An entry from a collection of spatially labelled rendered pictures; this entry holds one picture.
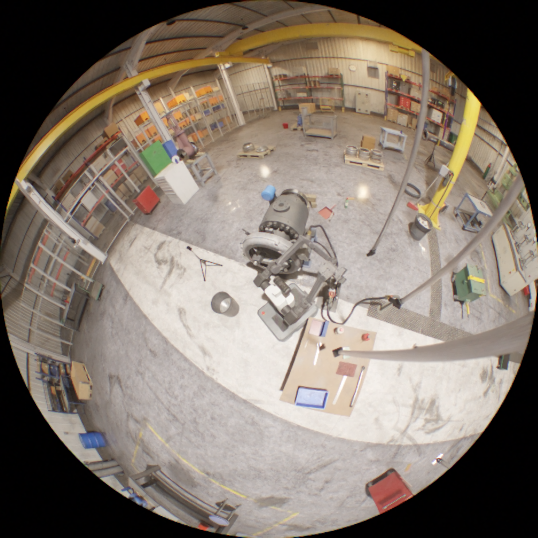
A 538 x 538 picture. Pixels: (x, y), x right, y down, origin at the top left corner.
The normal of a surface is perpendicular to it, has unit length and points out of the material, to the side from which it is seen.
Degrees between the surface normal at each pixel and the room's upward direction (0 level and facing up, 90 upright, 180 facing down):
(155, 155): 90
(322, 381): 0
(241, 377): 0
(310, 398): 0
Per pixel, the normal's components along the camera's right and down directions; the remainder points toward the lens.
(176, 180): 0.87, 0.31
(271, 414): -0.21, -0.46
